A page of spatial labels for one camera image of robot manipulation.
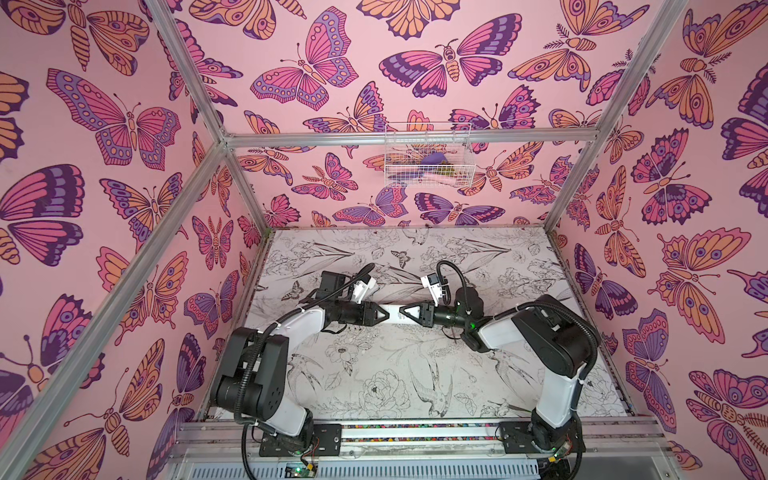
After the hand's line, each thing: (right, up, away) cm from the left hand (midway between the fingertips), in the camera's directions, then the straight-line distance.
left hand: (385, 313), depth 86 cm
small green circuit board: (-21, -36, -14) cm, 43 cm away
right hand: (+5, +1, -2) cm, 5 cm away
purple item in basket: (+15, +48, +10) cm, 51 cm away
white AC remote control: (+3, 0, -1) cm, 3 cm away
